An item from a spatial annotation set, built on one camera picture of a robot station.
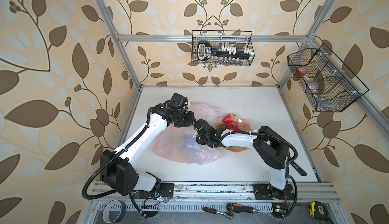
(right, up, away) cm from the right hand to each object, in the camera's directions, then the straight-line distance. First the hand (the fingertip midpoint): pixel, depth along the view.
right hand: (180, 150), depth 80 cm
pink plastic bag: (+1, +5, -5) cm, 7 cm away
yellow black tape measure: (+64, -23, -12) cm, 69 cm away
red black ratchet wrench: (+23, -25, -13) cm, 36 cm away
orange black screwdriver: (+27, -23, -12) cm, 37 cm away
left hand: (+6, +16, -2) cm, 18 cm away
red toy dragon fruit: (+29, +12, +7) cm, 32 cm away
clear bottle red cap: (+71, +44, +8) cm, 83 cm away
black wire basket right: (+74, +34, -7) cm, 82 cm away
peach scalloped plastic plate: (+38, +11, +16) cm, 43 cm away
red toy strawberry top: (+28, +16, +11) cm, 34 cm away
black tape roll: (-30, -25, -11) cm, 40 cm away
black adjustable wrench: (+65, -12, 0) cm, 66 cm away
